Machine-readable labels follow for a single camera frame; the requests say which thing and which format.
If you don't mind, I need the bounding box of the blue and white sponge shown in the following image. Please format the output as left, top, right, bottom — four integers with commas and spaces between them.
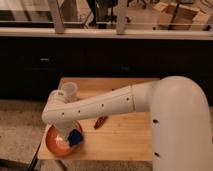
68, 129, 83, 146

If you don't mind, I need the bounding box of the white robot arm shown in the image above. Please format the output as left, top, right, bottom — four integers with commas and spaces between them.
42, 76, 213, 171

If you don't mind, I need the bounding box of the orange ceramic bowl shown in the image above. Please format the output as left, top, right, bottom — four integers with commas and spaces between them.
45, 122, 83, 157

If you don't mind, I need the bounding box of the red chili pepper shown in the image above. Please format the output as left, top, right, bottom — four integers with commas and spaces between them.
94, 116, 108, 129

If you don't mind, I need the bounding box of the translucent plastic cup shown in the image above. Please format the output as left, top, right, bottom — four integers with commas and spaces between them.
61, 82, 78, 102

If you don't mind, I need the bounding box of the dark long cabinet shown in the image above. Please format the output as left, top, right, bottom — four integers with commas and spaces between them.
0, 28, 213, 105

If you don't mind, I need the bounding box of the cardboard box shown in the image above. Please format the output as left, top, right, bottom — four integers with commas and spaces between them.
154, 2, 211, 31

